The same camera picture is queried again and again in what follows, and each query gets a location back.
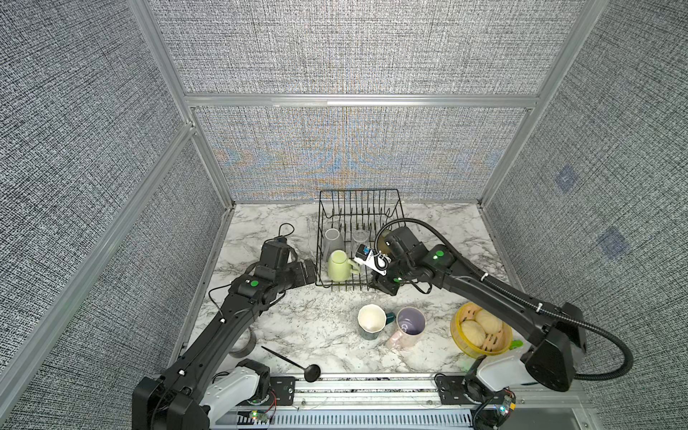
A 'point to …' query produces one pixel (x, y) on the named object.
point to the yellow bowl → (494, 343)
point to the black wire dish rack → (350, 225)
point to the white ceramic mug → (332, 241)
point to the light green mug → (340, 268)
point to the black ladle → (312, 373)
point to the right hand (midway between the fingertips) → (372, 270)
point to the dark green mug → (372, 319)
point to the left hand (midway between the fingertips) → (309, 268)
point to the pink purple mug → (411, 323)
